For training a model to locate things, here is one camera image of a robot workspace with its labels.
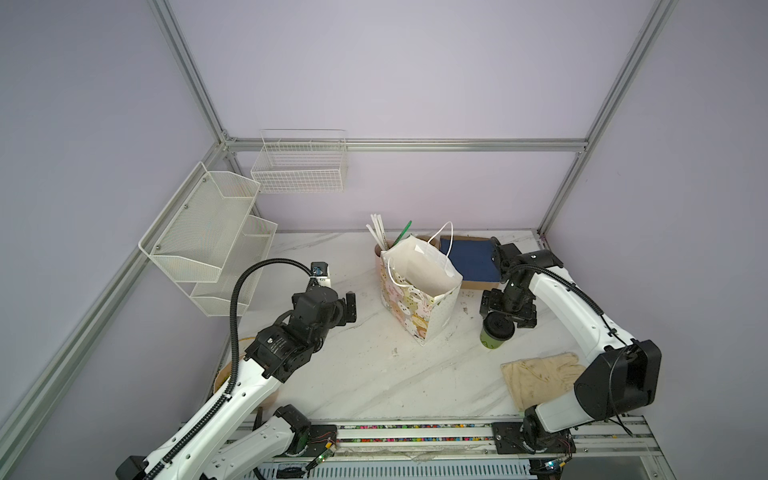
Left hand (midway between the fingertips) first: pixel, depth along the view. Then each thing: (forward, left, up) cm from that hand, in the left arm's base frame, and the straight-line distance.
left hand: (331, 296), depth 72 cm
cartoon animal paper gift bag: (+14, -24, -16) cm, 33 cm away
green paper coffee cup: (-3, -44, -20) cm, 48 cm away
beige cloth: (-12, -56, -24) cm, 63 cm away
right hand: (0, -43, -10) cm, 44 cm away
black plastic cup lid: (-1, -45, -13) cm, 47 cm away
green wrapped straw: (+31, -18, -10) cm, 37 cm away
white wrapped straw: (+33, -10, -10) cm, 36 cm away
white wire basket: (+47, +15, +8) cm, 50 cm away
